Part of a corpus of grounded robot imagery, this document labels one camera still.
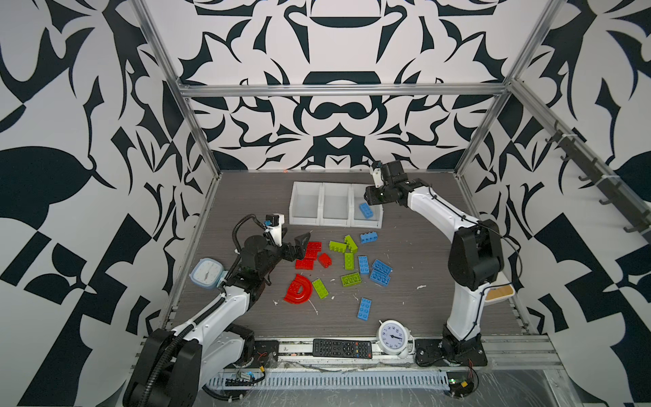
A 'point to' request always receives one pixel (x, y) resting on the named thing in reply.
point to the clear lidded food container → (207, 273)
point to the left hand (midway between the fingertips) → (297, 227)
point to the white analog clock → (393, 337)
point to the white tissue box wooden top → (497, 293)
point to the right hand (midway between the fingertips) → (370, 191)
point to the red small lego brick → (325, 260)
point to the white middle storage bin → (336, 204)
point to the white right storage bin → (357, 218)
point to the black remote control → (343, 348)
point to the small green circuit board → (460, 384)
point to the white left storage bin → (305, 204)
